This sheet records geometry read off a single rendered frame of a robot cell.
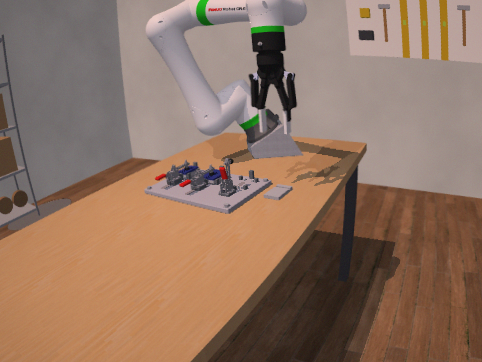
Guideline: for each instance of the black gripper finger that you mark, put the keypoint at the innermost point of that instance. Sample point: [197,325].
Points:
[262,98]
[288,102]

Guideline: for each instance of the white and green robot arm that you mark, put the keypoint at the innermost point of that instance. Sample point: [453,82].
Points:
[212,113]

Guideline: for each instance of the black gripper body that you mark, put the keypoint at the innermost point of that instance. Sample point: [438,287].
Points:
[276,60]

